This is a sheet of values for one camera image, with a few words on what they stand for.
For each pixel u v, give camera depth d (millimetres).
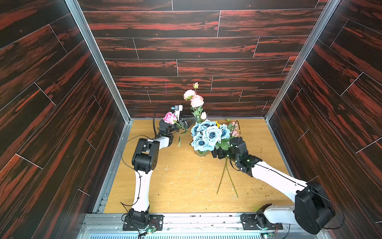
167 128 787
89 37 752
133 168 602
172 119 644
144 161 608
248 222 734
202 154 977
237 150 628
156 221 733
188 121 901
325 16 690
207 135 628
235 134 1046
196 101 789
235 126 1107
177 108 833
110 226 732
